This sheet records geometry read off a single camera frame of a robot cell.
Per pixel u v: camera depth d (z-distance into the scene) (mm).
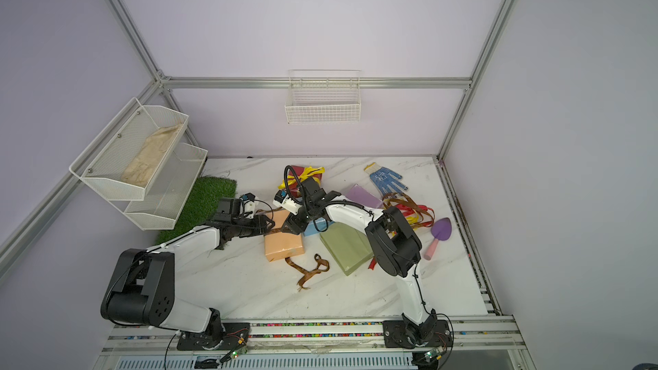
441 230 971
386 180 1114
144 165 767
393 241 546
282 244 863
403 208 1042
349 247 857
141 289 437
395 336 732
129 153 784
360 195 976
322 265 876
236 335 729
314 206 720
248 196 853
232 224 731
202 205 1010
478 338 745
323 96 1006
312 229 820
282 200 799
